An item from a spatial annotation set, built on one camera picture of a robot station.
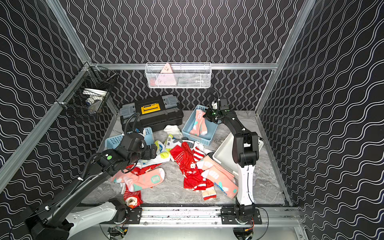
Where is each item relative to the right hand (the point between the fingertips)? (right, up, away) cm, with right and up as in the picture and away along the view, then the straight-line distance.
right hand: (203, 115), depth 101 cm
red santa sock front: (-38, -45, -24) cm, 64 cm away
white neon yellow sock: (-26, -25, -9) cm, 37 cm away
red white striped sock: (-4, -24, -8) cm, 25 cm away
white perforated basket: (+14, -26, 0) cm, 30 cm away
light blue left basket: (-60, -19, -2) cm, 63 cm away
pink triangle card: (-23, +22, -11) cm, 34 cm away
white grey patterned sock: (-22, -18, -3) cm, 29 cm away
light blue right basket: (-10, -2, +6) cm, 12 cm away
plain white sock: (-21, -11, +7) cm, 24 cm away
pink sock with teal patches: (-3, -8, 0) cm, 8 cm away
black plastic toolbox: (-33, 0, -4) cm, 33 cm away
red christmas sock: (-7, -37, -15) cm, 41 cm away
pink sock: (+5, -34, -17) cm, 38 cm away
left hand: (-29, -17, -26) cm, 43 cm away
